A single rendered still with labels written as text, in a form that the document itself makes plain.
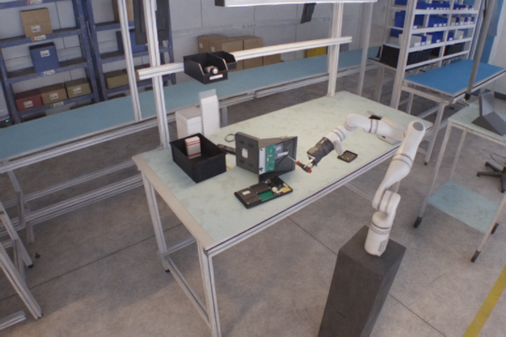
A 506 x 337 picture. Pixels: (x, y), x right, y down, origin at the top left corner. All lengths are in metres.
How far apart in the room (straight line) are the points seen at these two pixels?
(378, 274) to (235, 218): 0.67
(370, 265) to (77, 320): 1.92
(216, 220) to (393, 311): 1.52
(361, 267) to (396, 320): 0.98
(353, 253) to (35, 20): 4.30
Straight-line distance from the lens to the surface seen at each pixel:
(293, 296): 2.41
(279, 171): 1.75
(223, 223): 1.43
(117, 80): 4.96
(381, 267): 1.55
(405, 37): 3.98
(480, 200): 3.30
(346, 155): 1.98
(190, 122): 1.88
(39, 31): 4.69
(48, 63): 4.73
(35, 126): 3.06
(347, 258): 1.56
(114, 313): 2.48
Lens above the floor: 1.96
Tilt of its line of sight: 29 degrees down
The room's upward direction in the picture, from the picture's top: straight up
